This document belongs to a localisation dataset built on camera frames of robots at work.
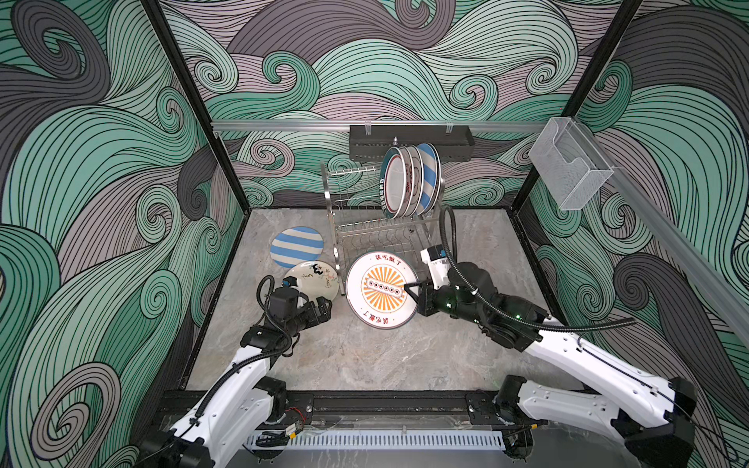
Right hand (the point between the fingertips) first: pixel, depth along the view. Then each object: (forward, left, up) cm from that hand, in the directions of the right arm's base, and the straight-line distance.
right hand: (406, 283), depth 66 cm
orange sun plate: (+1, +7, -5) cm, 8 cm away
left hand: (+4, +23, -19) cm, 30 cm away
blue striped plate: (+32, +37, -28) cm, 57 cm away
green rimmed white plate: (+31, +2, +4) cm, 32 cm away
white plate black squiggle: (+17, +27, -27) cm, 42 cm away
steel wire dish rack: (+19, +12, -1) cm, 22 cm away
